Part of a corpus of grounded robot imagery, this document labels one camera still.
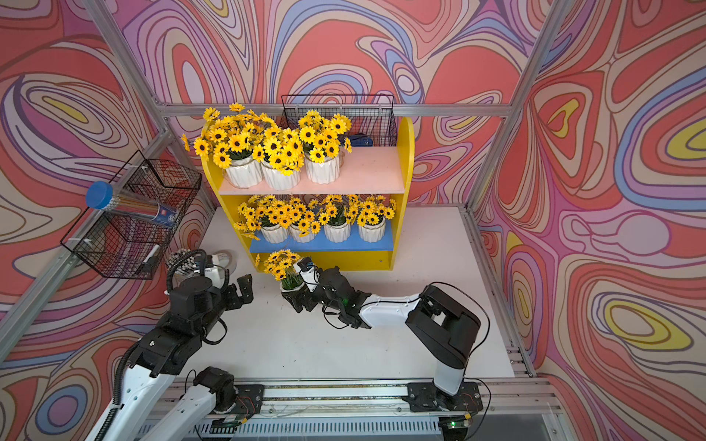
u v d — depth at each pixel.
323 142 0.61
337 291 0.63
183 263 0.80
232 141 0.58
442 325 0.48
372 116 0.88
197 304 0.51
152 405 0.45
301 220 0.79
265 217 0.82
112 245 0.70
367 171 0.74
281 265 0.74
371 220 0.81
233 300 0.63
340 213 0.85
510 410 0.73
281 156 0.59
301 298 0.72
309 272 0.70
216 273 0.62
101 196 0.62
